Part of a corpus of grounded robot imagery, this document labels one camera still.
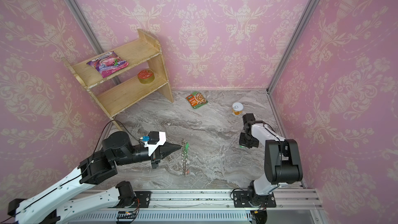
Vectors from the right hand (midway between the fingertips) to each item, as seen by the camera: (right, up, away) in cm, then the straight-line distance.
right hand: (247, 143), depth 91 cm
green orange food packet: (-31, +26, +21) cm, 46 cm away
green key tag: (-5, +1, -8) cm, 9 cm away
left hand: (-35, +8, -37) cm, 52 cm away
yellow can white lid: (-3, +21, +12) cm, 24 cm away
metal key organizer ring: (-33, +3, -38) cm, 50 cm away
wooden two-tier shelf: (-78, +30, 0) cm, 84 cm away
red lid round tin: (-62, +41, +3) cm, 74 cm away
